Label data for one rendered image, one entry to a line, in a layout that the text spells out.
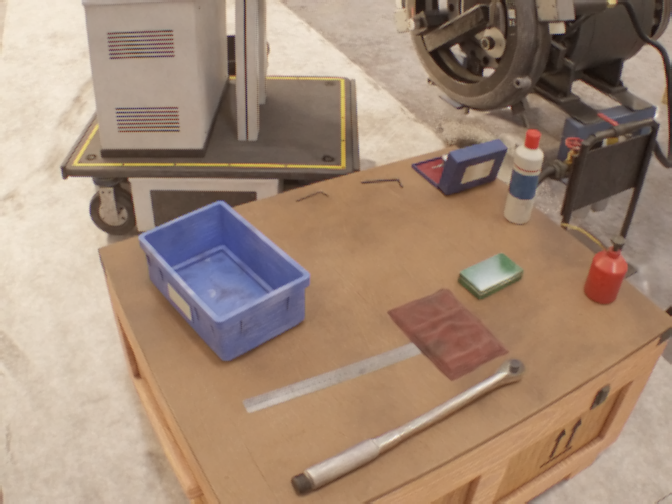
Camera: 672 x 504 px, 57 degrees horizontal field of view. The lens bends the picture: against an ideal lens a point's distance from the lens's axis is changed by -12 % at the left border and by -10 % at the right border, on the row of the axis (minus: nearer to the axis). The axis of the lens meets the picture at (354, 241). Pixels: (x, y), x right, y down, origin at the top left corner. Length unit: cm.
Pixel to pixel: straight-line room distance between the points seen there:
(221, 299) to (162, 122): 85
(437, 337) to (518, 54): 131
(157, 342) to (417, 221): 65
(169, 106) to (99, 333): 69
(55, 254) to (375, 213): 119
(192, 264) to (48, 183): 141
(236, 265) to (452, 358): 48
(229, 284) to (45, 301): 93
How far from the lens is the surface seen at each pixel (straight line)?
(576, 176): 191
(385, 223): 154
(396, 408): 116
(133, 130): 209
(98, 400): 184
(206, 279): 139
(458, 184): 165
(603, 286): 142
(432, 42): 268
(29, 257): 237
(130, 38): 197
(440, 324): 128
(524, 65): 236
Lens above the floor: 137
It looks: 37 degrees down
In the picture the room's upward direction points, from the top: 4 degrees clockwise
